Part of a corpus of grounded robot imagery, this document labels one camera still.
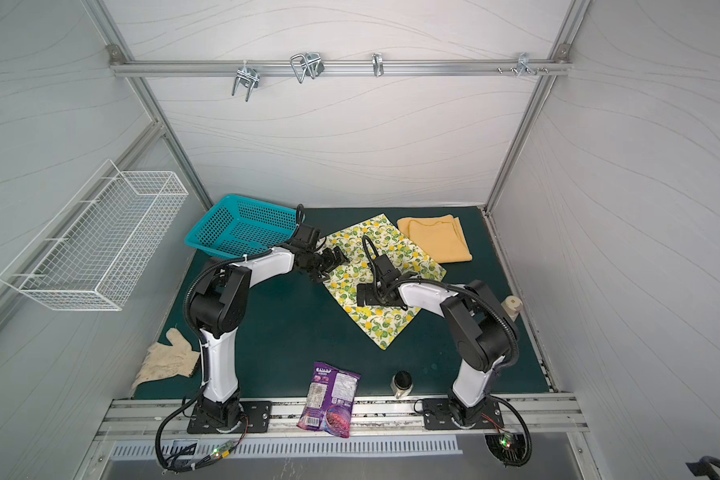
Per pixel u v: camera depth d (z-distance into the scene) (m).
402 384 0.70
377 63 0.73
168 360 0.82
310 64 0.76
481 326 0.48
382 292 0.72
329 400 0.74
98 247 0.69
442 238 1.12
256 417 0.74
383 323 0.90
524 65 0.76
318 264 0.88
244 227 1.15
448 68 1.81
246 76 0.79
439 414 0.73
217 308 0.53
